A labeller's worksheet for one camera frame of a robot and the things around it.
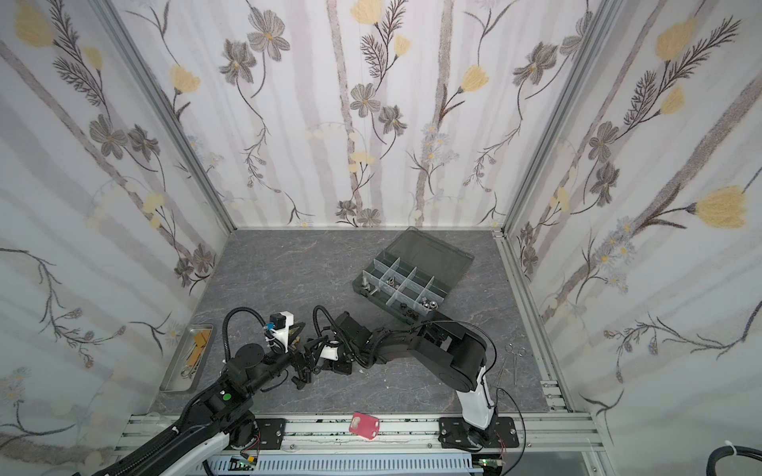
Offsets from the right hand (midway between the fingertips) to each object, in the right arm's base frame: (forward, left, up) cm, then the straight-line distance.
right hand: (324, 354), depth 86 cm
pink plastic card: (-18, -13, +1) cm, 22 cm away
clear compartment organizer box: (+28, -27, 0) cm, 38 cm away
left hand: (+2, 0, +12) cm, 13 cm away
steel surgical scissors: (+3, -59, 0) cm, 59 cm away
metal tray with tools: (-3, +41, -3) cm, 41 cm away
